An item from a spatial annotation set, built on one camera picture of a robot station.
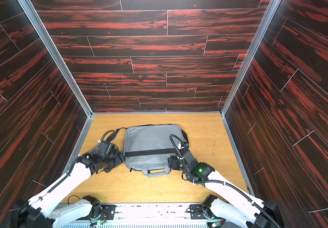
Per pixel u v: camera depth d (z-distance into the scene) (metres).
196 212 0.73
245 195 0.44
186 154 0.57
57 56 0.84
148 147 0.93
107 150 0.63
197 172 0.55
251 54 0.84
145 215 0.73
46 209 0.40
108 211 0.74
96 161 0.56
